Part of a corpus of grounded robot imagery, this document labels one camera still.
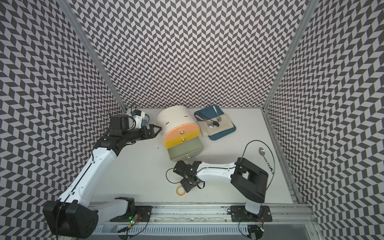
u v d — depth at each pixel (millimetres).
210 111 1185
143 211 730
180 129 800
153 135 669
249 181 445
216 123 1092
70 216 368
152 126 680
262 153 937
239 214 737
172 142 819
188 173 610
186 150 866
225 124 1079
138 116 690
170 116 848
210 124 1085
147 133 667
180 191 805
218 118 1118
